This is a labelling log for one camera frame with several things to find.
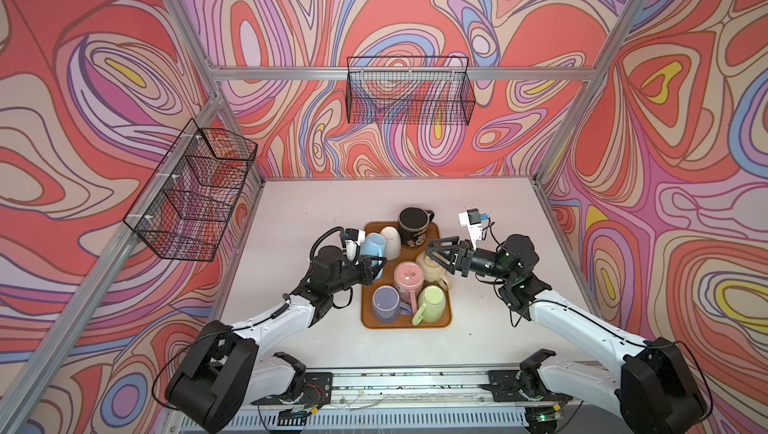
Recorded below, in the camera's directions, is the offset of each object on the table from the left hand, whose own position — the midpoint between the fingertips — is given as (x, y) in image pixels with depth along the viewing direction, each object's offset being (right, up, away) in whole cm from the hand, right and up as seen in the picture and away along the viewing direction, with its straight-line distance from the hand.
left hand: (388, 260), depth 81 cm
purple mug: (-1, -12, -1) cm, 12 cm away
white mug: (+1, +3, +11) cm, 11 cm away
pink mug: (+6, -5, +2) cm, 8 cm away
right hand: (+10, +3, -11) cm, 15 cm away
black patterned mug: (+8, +9, +13) cm, 18 cm away
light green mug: (+11, -11, -4) cm, 16 cm away
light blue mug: (-4, +4, +1) cm, 6 cm away
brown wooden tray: (+6, -1, +15) cm, 16 cm away
